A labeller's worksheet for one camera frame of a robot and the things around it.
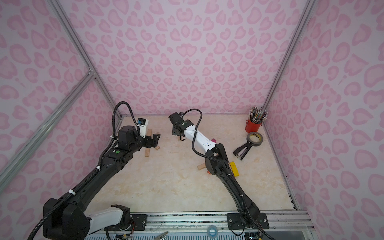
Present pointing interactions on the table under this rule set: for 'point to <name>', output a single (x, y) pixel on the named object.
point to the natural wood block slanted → (157, 148)
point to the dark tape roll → (255, 138)
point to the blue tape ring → (212, 231)
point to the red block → (208, 172)
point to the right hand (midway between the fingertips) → (176, 130)
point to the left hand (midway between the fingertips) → (156, 133)
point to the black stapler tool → (242, 151)
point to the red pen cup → (251, 127)
